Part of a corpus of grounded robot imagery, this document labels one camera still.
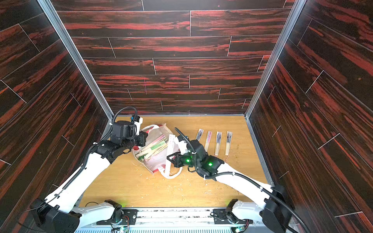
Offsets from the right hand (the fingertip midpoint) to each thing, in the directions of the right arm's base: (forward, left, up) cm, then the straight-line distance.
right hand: (170, 154), depth 73 cm
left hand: (+10, +13, +4) cm, 17 cm away
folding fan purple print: (+23, -29, -21) cm, 43 cm away
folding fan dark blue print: (+23, -37, -21) cm, 49 cm away
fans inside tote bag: (+11, +17, -16) cm, 26 cm away
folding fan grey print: (+30, -16, -21) cm, 41 cm away
